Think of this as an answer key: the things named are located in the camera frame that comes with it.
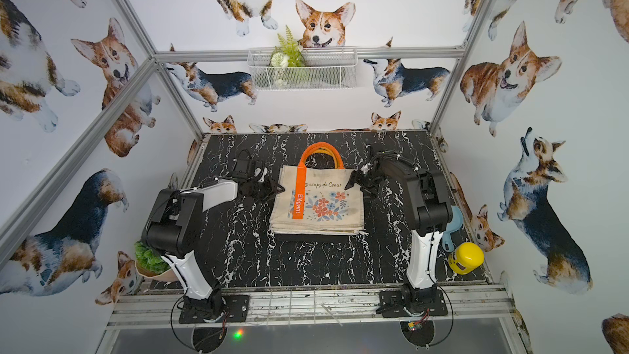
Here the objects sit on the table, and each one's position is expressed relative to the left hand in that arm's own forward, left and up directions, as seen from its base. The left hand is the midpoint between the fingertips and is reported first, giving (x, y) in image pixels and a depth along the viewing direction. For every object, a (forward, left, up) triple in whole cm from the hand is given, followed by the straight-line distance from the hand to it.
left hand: (285, 186), depth 96 cm
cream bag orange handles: (-4, -10, -2) cm, 11 cm away
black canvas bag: (-19, -12, -4) cm, 23 cm away
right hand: (-2, -25, 0) cm, 25 cm away
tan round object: (-33, +30, +6) cm, 45 cm away
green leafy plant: (-29, +35, +9) cm, 47 cm away
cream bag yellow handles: (+21, -15, -4) cm, 27 cm away
